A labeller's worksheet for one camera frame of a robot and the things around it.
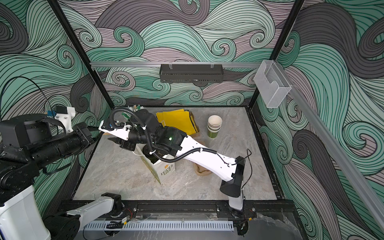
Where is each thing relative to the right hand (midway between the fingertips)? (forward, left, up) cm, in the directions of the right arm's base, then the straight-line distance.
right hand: (112, 132), depth 54 cm
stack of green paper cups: (+24, -43, -28) cm, 57 cm away
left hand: (-1, -1, +5) cm, 5 cm away
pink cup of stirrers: (+33, +6, -22) cm, 40 cm away
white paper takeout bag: (-3, -16, -26) cm, 31 cm away
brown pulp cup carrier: (0, -35, -39) cm, 53 cm away
